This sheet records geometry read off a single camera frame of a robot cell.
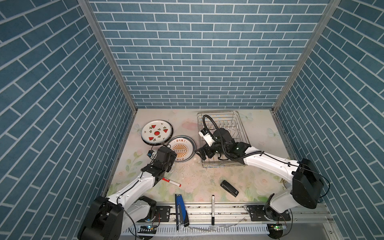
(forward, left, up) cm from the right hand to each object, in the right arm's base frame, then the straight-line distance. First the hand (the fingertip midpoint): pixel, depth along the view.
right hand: (199, 144), depth 80 cm
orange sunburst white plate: (+6, +10, -14) cm, 19 cm away
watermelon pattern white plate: (+16, +32, -13) cm, 38 cm away
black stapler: (-17, -18, -14) cm, 28 cm away
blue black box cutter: (-30, +7, -16) cm, 35 cm away
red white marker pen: (-16, +14, -17) cm, 27 cm away
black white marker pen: (-31, -9, -17) cm, 37 cm away
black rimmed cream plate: (+16, +32, -13) cm, 38 cm away
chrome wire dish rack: (+33, -21, -15) cm, 42 cm away
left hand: (-2, +14, -10) cm, 17 cm away
